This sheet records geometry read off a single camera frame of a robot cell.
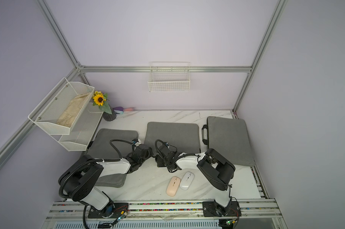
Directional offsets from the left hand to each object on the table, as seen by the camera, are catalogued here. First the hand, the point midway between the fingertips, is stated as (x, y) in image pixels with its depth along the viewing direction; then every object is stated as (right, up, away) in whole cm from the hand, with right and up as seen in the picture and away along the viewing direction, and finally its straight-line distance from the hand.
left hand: (151, 150), depth 94 cm
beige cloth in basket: (-42, +21, -19) cm, 51 cm away
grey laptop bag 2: (+22, +8, +7) cm, 24 cm away
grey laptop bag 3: (+56, +8, +10) cm, 58 cm away
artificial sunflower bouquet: (-36, +35, +1) cm, 50 cm away
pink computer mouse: (+15, -17, -14) cm, 27 cm away
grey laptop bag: (-36, +1, +3) cm, 37 cm away
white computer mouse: (+23, -16, -12) cm, 30 cm away
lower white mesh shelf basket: (-46, +14, -1) cm, 48 cm away
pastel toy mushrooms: (-31, +29, +25) cm, 49 cm away
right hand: (+6, -8, -2) cm, 10 cm away
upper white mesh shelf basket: (-48, +25, -16) cm, 57 cm away
